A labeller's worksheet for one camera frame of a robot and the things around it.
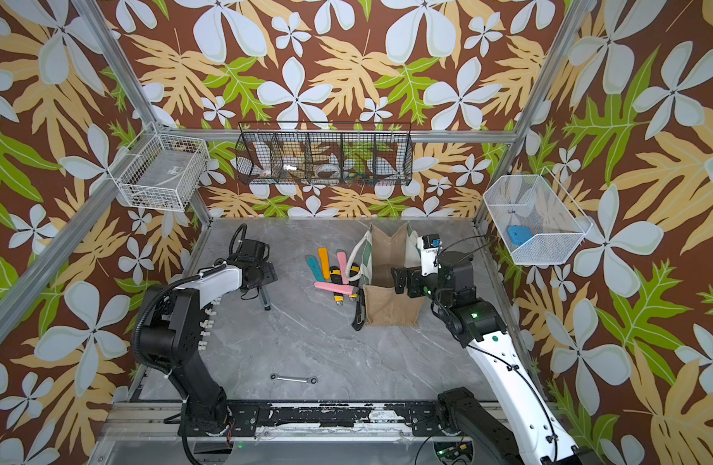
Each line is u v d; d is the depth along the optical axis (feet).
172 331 1.61
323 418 2.47
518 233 2.63
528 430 1.28
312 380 2.64
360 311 3.05
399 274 2.09
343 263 3.43
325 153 3.20
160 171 2.81
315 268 3.43
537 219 2.71
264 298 3.14
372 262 2.77
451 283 1.73
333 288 3.23
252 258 2.56
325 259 3.53
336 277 3.32
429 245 2.02
